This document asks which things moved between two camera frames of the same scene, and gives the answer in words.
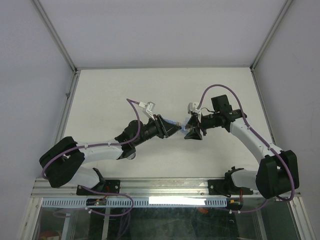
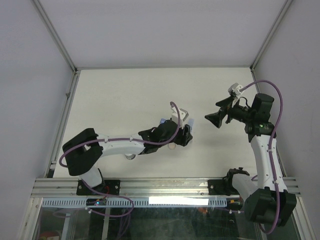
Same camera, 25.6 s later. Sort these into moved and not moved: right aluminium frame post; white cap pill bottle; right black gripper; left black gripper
Moved: left black gripper; right black gripper
Not moved: right aluminium frame post; white cap pill bottle
